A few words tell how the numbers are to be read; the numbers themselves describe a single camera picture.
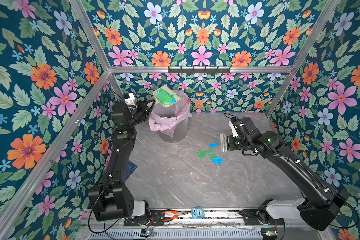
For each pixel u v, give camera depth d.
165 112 1.00
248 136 0.51
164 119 0.80
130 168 0.91
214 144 1.01
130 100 0.67
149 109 0.67
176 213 0.75
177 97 0.78
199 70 0.92
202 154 0.97
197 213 0.74
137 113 0.65
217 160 0.93
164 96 0.76
